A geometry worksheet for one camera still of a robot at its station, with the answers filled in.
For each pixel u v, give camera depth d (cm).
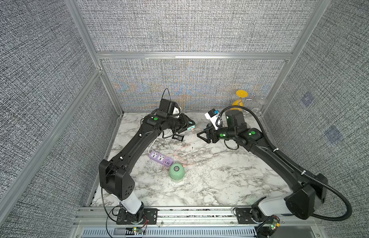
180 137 103
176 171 78
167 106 59
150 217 74
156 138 56
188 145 101
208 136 64
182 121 67
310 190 39
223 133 63
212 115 65
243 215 73
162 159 90
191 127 73
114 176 42
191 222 73
